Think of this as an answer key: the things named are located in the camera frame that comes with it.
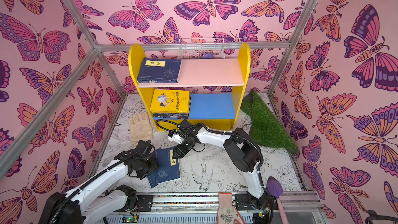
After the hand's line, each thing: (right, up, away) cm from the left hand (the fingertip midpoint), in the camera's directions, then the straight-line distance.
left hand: (158, 167), depth 83 cm
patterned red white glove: (+35, -16, -13) cm, 40 cm away
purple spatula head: (+60, -7, -7) cm, 60 cm away
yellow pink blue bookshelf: (+35, +48, +38) cm, 71 cm away
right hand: (+9, +7, +2) cm, 12 cm away
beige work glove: (-16, +19, +17) cm, 30 cm away
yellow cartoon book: (+6, +36, +4) cm, 36 cm away
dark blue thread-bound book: (+6, -1, -1) cm, 6 cm away
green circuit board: (-11, -20, -11) cm, 25 cm away
